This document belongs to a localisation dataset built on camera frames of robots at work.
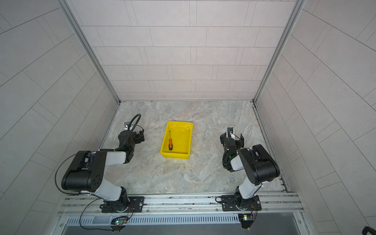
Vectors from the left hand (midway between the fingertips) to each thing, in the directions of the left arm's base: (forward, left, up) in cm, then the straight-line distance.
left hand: (137, 128), depth 94 cm
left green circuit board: (-48, -4, -1) cm, 48 cm away
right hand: (-2, -62, 0) cm, 62 cm away
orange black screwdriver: (-11, -23, -3) cm, 25 cm away
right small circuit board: (-47, -62, -5) cm, 79 cm away
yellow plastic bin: (-1, -28, -5) cm, 29 cm away
